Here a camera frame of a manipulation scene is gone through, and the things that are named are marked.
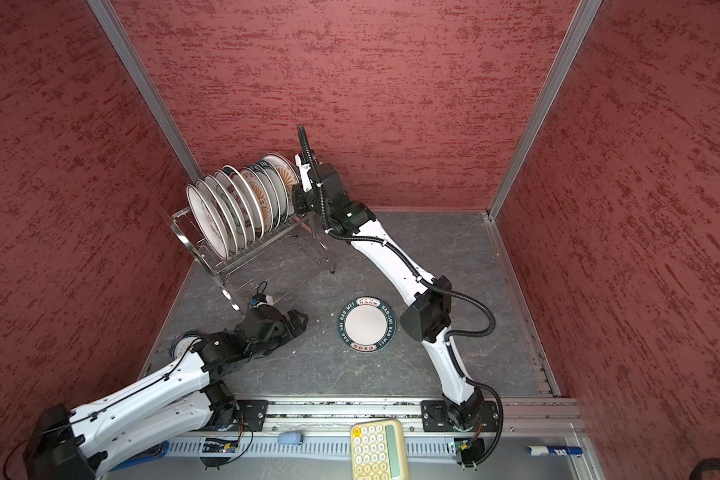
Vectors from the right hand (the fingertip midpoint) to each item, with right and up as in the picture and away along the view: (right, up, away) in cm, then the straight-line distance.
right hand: (292, 192), depth 77 cm
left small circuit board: (-17, -64, -5) cm, 67 cm away
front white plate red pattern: (-21, -8, -2) cm, 23 cm away
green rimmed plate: (+20, -39, +13) cm, 46 cm away
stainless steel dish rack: (-19, -21, +27) cm, 39 cm away
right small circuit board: (+46, -65, -5) cm, 80 cm away
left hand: (+1, -38, +4) cm, 38 cm away
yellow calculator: (+23, -62, -9) cm, 67 cm away
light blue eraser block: (+1, -60, -8) cm, 61 cm away
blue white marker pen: (+65, -63, -8) cm, 91 cm away
